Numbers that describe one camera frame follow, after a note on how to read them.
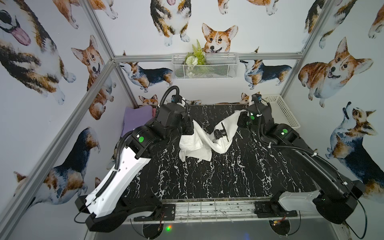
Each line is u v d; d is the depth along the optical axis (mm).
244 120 616
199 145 708
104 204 359
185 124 526
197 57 818
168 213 736
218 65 924
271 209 677
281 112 1170
